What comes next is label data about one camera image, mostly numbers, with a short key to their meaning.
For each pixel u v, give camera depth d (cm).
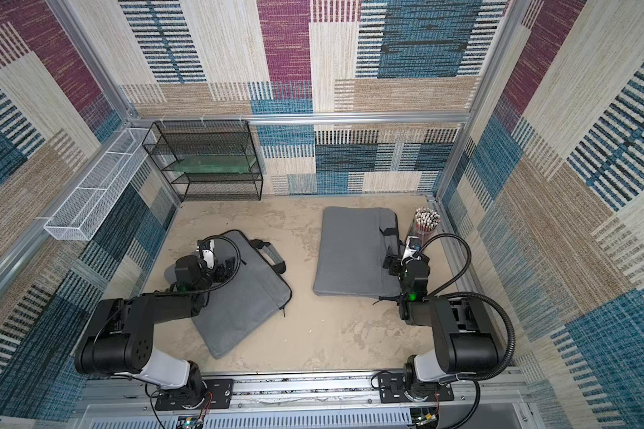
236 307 86
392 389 73
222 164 98
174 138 101
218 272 83
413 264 77
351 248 104
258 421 70
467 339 46
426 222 89
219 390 74
